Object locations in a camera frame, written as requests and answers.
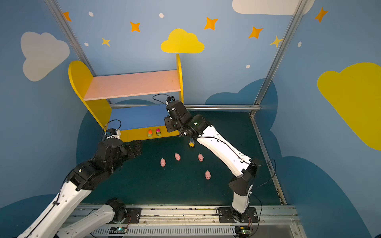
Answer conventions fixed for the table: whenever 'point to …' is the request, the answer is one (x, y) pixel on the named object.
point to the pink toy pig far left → (162, 162)
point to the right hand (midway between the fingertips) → (172, 115)
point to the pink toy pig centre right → (200, 157)
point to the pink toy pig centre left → (177, 156)
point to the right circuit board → (242, 231)
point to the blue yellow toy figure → (191, 142)
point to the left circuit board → (118, 230)
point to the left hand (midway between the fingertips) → (137, 143)
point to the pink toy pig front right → (208, 175)
